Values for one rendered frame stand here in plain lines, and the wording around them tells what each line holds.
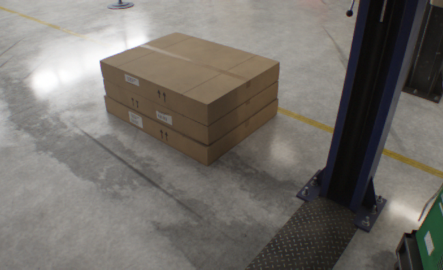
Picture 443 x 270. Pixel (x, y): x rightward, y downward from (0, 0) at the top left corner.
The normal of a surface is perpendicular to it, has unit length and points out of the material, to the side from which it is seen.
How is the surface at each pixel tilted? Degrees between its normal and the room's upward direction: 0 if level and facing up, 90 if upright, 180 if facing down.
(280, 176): 0
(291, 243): 0
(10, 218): 0
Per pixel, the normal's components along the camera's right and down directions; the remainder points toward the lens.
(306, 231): 0.01, -0.82
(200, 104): -0.61, 0.40
